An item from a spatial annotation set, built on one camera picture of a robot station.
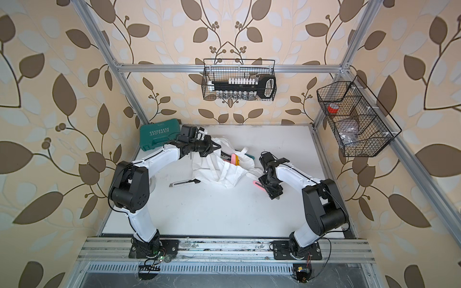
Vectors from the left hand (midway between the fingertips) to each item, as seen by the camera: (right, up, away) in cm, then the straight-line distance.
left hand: (219, 143), depth 88 cm
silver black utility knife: (-19, -21, +6) cm, 29 cm away
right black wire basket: (+61, +7, -15) cm, 63 cm away
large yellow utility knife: (+9, -10, +13) cm, 19 cm away
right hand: (+23, -23, +2) cm, 32 cm away
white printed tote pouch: (+3, -11, -4) cm, 12 cm away
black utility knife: (+3, -7, +11) cm, 13 cm away
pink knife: (+7, -9, +11) cm, 16 cm away
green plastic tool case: (-44, +5, +24) cm, 50 cm away
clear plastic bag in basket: (+55, +6, -15) cm, 57 cm away
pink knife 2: (+21, -22, +5) cm, 31 cm away
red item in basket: (+56, +17, -1) cm, 59 cm away
